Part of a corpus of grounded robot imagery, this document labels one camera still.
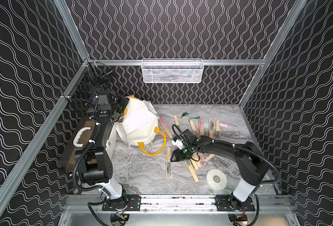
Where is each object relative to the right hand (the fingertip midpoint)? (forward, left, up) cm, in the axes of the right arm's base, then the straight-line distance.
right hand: (174, 159), depth 85 cm
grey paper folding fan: (+26, -28, -3) cm, 38 cm away
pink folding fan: (+27, +6, -5) cm, 28 cm away
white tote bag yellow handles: (+27, +25, 0) cm, 37 cm away
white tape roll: (-11, -29, -6) cm, 31 cm away
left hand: (+27, +27, +28) cm, 48 cm away
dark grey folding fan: (-7, +3, -4) cm, 8 cm away
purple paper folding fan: (+3, -23, -4) cm, 24 cm away
